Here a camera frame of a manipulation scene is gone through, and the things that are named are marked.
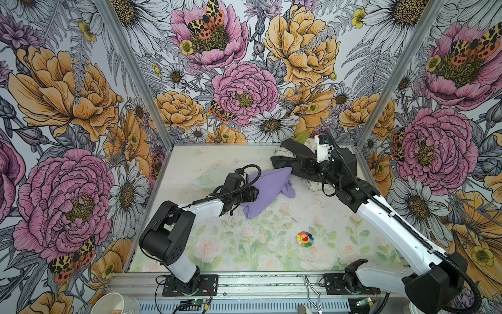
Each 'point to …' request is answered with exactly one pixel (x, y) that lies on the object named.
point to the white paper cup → (114, 303)
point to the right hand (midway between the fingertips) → (306, 159)
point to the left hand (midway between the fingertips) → (252, 196)
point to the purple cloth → (269, 185)
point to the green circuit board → (199, 301)
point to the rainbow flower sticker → (304, 239)
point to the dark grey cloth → (299, 153)
